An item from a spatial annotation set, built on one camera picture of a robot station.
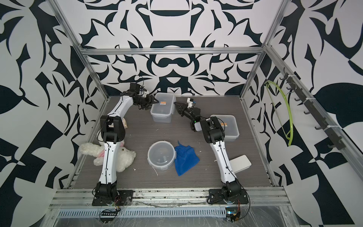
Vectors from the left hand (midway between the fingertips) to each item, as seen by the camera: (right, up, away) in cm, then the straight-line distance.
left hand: (156, 102), depth 105 cm
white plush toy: (-12, -32, -26) cm, 43 cm away
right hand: (+12, -1, -3) cm, 12 cm away
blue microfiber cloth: (+21, -35, -20) cm, 45 cm away
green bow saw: (+69, -6, -37) cm, 79 cm away
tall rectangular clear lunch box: (+4, -7, +3) cm, 9 cm away
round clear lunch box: (+7, -31, -23) cm, 40 cm away
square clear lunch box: (+50, -15, -10) cm, 53 cm away
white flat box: (+52, -36, -23) cm, 67 cm away
